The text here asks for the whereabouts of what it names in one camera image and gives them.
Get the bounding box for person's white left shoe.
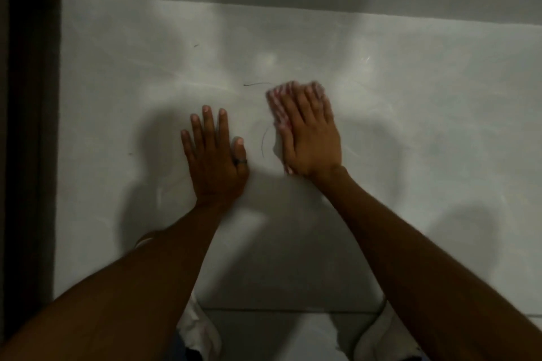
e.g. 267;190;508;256
176;290;223;361

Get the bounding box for person's white right shoe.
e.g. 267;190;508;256
353;299;429;361

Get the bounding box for dark wooden door frame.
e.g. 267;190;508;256
0;0;62;345

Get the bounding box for person's white shoe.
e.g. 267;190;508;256
176;290;223;361
353;299;429;361

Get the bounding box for red checkered cloth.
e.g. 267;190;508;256
265;80;329;176

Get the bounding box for person's right forearm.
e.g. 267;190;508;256
313;166;542;361

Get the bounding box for person's left hand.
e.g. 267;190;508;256
181;104;251;208

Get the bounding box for person's right hand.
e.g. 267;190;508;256
276;81;343;182

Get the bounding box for person's left forearm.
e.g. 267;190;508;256
0;200;238;361

